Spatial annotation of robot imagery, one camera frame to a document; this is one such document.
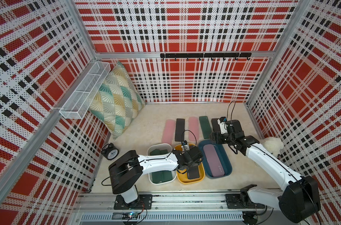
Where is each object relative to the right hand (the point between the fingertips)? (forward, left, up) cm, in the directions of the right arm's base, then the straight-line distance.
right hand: (218, 134), depth 84 cm
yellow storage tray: (-20, +22, -13) cm, 32 cm away
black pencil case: (-19, +16, -11) cm, 27 cm away
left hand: (-12, +14, -10) cm, 21 cm away
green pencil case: (-22, +36, -10) cm, 43 cm away
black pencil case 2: (+7, +24, -13) cm, 28 cm away
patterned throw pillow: (+19, +62, +10) cm, 66 cm away
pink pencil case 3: (-11, +2, -13) cm, 18 cm away
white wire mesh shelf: (+18, +88, +11) cm, 91 cm away
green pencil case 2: (+16, +3, -15) cm, 22 cm away
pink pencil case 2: (+18, +13, -16) cm, 27 cm away
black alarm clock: (-8, +66, -6) cm, 67 cm away
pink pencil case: (+12, +32, -14) cm, 37 cm away
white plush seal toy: (-10, -26, +5) cm, 29 cm away
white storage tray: (-3, +35, -9) cm, 37 cm away
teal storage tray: (-8, -4, -12) cm, 15 cm away
